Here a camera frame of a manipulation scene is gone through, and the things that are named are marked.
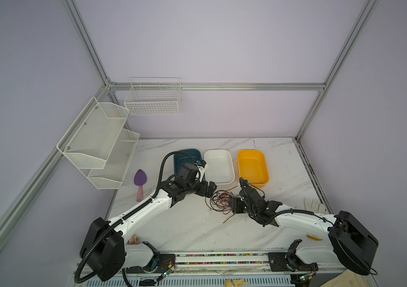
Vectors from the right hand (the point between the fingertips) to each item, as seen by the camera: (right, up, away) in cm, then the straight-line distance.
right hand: (231, 202), depth 86 cm
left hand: (-12, +10, -5) cm, 16 cm away
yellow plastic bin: (+16, +15, +19) cm, 29 cm away
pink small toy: (-43, -14, -9) cm, 46 cm away
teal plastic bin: (-28, +22, +23) cm, 42 cm away
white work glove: (+44, -4, +4) cm, 44 cm away
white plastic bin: (-5, +15, +19) cm, 25 cm away
